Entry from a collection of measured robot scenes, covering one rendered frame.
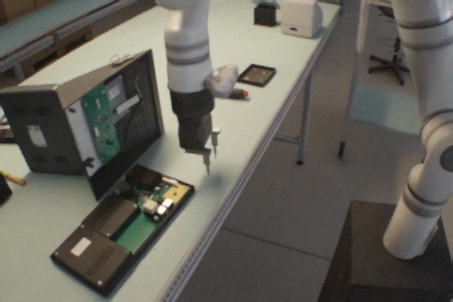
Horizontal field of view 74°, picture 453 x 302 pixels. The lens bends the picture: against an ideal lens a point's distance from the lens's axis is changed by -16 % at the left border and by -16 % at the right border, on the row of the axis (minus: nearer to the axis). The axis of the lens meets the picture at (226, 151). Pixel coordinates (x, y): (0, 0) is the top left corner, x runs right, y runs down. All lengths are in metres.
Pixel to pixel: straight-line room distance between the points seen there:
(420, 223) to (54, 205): 0.71
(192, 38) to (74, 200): 0.39
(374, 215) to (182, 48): 0.58
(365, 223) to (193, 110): 0.48
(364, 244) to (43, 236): 0.65
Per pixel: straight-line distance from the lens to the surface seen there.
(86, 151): 0.65
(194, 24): 0.53
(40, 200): 0.75
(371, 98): 2.46
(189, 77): 0.54
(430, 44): 0.51
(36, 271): 0.63
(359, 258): 0.77
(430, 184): 0.64
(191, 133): 0.60
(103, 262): 0.56
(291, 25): 1.34
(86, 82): 0.63
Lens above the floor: 1.46
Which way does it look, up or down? 39 degrees down
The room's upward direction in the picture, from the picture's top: 3 degrees counter-clockwise
